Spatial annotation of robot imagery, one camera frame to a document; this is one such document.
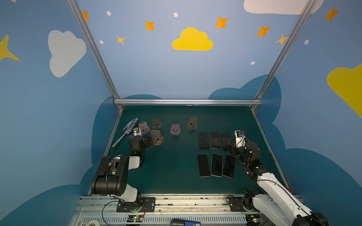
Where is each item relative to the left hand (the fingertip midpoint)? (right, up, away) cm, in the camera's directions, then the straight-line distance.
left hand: (144, 135), depth 94 cm
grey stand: (+34, +7, +12) cm, 37 cm away
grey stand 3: (-2, +5, +7) cm, 9 cm away
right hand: (+58, 0, -10) cm, 59 cm away
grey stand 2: (+21, +3, +8) cm, 23 cm away
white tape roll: (-19, -41, -24) cm, 51 cm away
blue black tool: (+26, -38, -28) cm, 54 cm away
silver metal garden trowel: (-16, +3, +10) cm, 19 cm away
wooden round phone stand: (+9, -2, +1) cm, 9 cm away
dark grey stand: (+6, +7, +10) cm, 14 cm away
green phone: (+40, -18, -6) cm, 44 cm away
